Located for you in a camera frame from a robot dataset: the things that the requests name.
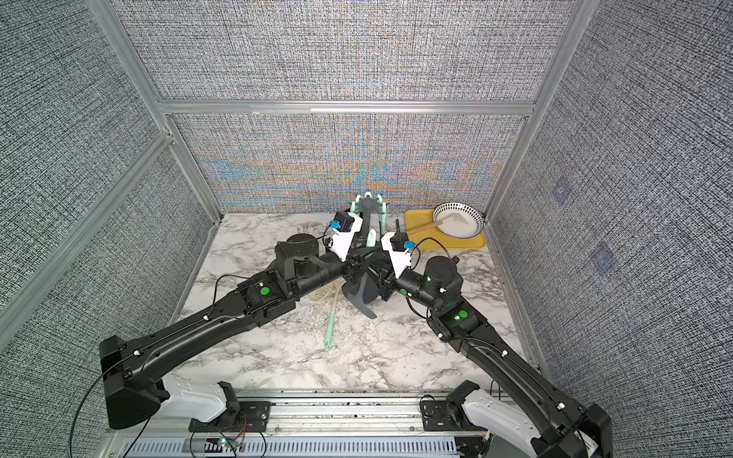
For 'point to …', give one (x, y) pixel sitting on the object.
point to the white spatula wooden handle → (450, 218)
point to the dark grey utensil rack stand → (364, 289)
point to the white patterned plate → (471, 214)
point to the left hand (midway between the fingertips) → (381, 243)
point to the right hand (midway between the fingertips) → (364, 254)
